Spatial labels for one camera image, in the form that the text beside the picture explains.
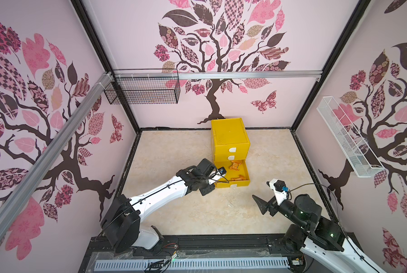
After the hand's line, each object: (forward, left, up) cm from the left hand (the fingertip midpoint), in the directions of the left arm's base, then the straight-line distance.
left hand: (207, 184), depth 82 cm
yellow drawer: (+15, -13, +3) cm, 20 cm away
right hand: (-8, -23, +9) cm, 26 cm away
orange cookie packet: (+17, -17, -8) cm, 25 cm away
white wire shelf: (-1, -62, +22) cm, 66 cm away
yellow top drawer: (+15, -14, +9) cm, 23 cm away
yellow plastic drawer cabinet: (+20, -12, +11) cm, 26 cm away
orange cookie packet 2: (+8, -19, -9) cm, 22 cm away
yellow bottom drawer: (+12, -22, -8) cm, 26 cm away
